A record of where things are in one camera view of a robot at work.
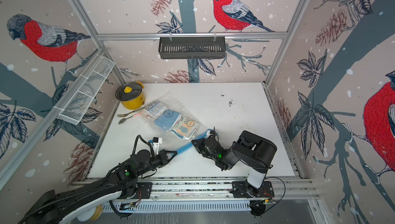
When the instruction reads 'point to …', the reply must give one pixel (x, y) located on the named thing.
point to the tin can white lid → (92, 215)
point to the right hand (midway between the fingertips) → (191, 139)
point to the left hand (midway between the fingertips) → (179, 152)
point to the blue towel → (167, 120)
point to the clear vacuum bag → (175, 103)
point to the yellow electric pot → (136, 103)
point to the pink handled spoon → (123, 120)
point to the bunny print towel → (185, 127)
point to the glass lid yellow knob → (128, 91)
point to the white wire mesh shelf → (75, 108)
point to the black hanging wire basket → (192, 47)
